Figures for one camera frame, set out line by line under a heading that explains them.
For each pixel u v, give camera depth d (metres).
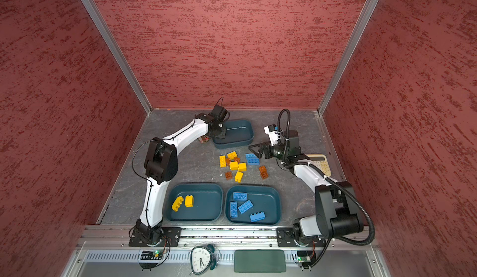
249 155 0.98
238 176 0.90
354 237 0.44
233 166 0.93
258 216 0.78
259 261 0.69
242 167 0.92
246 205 0.81
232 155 0.98
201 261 0.66
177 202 0.81
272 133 0.78
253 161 0.97
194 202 0.83
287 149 0.69
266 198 0.84
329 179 0.48
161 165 0.57
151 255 0.72
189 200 0.81
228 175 0.93
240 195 0.85
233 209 0.82
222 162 0.97
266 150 0.76
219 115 0.80
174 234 0.74
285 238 0.74
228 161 0.95
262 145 0.75
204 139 0.70
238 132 1.12
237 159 0.97
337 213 0.43
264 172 0.92
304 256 0.70
